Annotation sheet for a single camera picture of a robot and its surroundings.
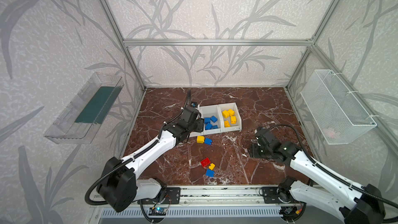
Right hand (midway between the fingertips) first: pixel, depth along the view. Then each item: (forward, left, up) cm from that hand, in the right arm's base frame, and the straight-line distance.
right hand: (251, 145), depth 81 cm
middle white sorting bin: (+28, +23, -8) cm, 37 cm away
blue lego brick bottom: (-12, +22, -9) cm, 26 cm away
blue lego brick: (+21, +24, -9) cm, 33 cm away
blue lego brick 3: (+15, +23, -6) cm, 28 cm away
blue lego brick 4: (+6, +23, -8) cm, 25 cm away
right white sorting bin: (+20, +9, -7) cm, 23 cm away
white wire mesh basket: (+1, -30, +27) cm, 40 cm away
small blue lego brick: (+15, +19, -7) cm, 25 cm away
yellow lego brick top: (+7, +27, -7) cm, 29 cm away
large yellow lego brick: (+24, +12, -6) cm, 28 cm away
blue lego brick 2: (+22, +19, -8) cm, 30 cm away
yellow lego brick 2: (+20, +7, -7) cm, 22 cm away
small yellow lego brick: (-9, +21, -8) cm, 24 cm away
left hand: (+13, +26, +8) cm, 31 cm away
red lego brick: (-6, +24, -7) cm, 26 cm away
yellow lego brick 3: (+17, +11, -7) cm, 21 cm away
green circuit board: (-28, +47, -10) cm, 55 cm away
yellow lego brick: (+25, +8, -6) cm, 27 cm away
